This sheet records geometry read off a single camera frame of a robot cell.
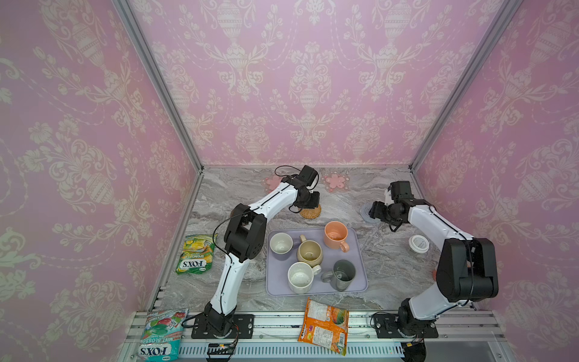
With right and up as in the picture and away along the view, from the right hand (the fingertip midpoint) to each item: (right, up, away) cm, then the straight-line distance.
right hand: (377, 213), depth 93 cm
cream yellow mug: (-29, -15, -3) cm, 32 cm away
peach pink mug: (-17, -9, +2) cm, 19 cm away
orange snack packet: (-24, -35, -20) cm, 47 cm away
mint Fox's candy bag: (-76, -36, -22) cm, 87 cm away
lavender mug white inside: (-40, -12, -4) cm, 41 cm away
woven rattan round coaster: (-27, -1, +10) cm, 29 cm away
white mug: (-32, -22, -10) cm, 40 cm away
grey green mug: (-16, -21, -10) cm, 28 cm away
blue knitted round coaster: (-2, -1, +9) cm, 9 cm away
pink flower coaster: (-13, +13, +23) cm, 30 cm away
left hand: (-25, +3, +5) cm, 26 cm away
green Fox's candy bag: (-73, -16, -5) cm, 75 cm away
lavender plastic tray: (-41, -19, -7) cm, 46 cm away
